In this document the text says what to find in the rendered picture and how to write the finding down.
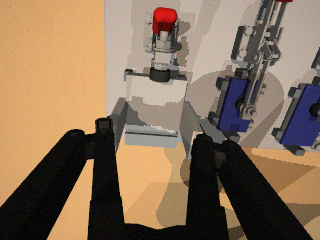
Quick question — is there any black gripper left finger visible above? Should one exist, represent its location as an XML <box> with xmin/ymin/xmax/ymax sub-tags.
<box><xmin>0</xmin><ymin>97</ymin><xmax>127</xmax><ymax>240</ymax></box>

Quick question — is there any grey fixture plate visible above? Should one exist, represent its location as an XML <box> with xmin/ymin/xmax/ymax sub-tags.
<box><xmin>104</xmin><ymin>0</ymin><xmax>320</xmax><ymax>150</ymax></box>

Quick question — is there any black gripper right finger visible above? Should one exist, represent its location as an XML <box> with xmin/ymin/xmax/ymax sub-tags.
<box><xmin>179</xmin><ymin>103</ymin><xmax>313</xmax><ymax>240</ymax></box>

